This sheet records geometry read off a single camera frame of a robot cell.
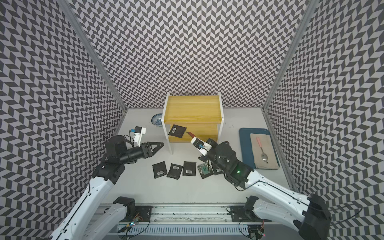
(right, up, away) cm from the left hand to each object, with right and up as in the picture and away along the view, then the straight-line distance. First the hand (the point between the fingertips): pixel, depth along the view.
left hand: (161, 146), depth 70 cm
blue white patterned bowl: (-13, +13, +39) cm, 43 cm away
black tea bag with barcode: (+12, -16, +18) cm, 27 cm away
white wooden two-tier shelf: (+20, +15, -1) cm, 25 cm away
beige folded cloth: (+63, -4, +26) cm, 68 cm away
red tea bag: (+14, +5, +6) cm, 16 cm away
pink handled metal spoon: (+58, -9, +22) cm, 63 cm away
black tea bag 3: (+28, -17, +16) cm, 37 cm away
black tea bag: (+5, +6, +16) cm, 18 cm away
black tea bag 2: (+4, -17, +17) cm, 24 cm away
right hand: (+17, +3, 0) cm, 17 cm away
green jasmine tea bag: (+22, -16, +17) cm, 32 cm away
